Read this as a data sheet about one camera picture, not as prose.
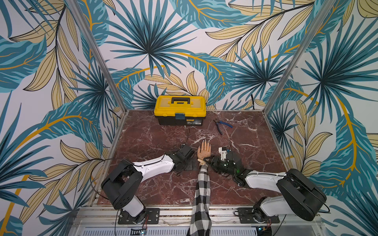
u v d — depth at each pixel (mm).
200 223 663
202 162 858
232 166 675
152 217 735
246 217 733
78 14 697
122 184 434
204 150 960
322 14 711
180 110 989
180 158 685
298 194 435
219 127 1099
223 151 819
